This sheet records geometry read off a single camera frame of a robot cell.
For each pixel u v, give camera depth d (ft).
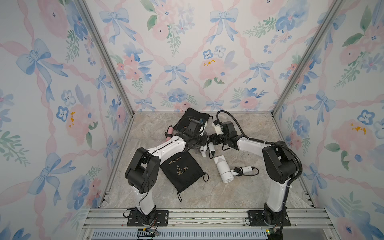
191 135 2.30
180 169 2.96
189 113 3.89
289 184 1.77
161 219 2.43
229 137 2.56
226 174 2.74
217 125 2.88
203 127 2.44
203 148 2.97
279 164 1.69
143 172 1.56
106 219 2.47
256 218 2.40
